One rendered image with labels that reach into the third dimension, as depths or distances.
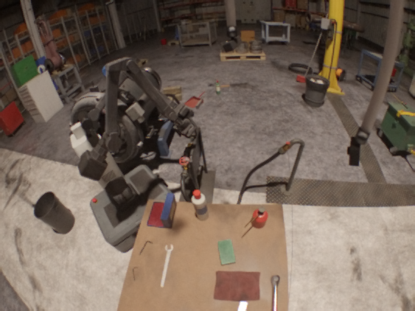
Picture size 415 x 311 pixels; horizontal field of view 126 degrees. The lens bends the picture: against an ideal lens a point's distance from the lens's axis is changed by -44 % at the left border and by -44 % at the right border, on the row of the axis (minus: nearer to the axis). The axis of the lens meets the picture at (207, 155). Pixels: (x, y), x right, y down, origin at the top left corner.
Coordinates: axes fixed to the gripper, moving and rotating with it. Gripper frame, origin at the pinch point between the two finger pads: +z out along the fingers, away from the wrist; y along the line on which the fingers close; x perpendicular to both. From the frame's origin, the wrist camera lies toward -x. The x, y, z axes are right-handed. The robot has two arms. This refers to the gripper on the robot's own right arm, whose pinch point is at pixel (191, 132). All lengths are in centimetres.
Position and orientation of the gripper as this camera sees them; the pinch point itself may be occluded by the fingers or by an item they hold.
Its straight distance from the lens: 125.4
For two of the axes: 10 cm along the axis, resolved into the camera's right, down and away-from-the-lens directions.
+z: 4.6, 3.5, 8.2
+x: -5.8, 8.1, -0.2
